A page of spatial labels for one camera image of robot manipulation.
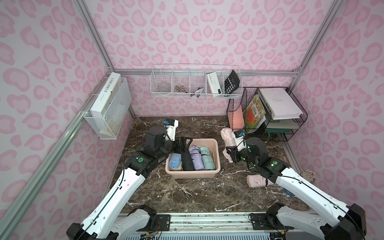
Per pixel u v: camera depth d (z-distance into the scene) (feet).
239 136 2.14
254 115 3.33
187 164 2.79
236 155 2.18
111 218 1.26
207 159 2.81
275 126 3.04
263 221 2.35
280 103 3.12
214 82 3.01
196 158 2.85
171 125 1.96
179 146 1.94
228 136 2.38
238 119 3.73
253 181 2.69
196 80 3.22
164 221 2.41
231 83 3.01
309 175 2.30
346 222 1.26
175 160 2.71
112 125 2.69
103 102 2.22
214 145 2.83
